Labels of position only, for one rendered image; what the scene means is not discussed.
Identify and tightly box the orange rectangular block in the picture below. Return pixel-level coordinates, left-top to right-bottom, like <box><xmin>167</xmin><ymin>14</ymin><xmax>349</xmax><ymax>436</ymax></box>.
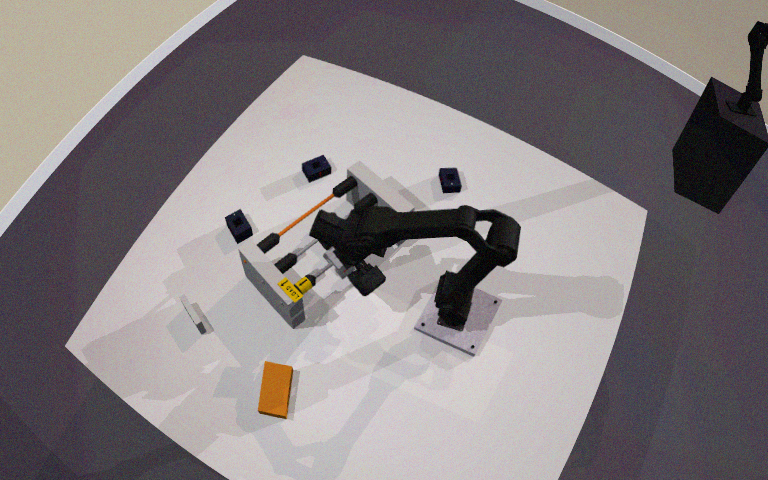
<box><xmin>258</xmin><ymin>361</ymin><xmax>293</xmax><ymax>419</ymax></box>

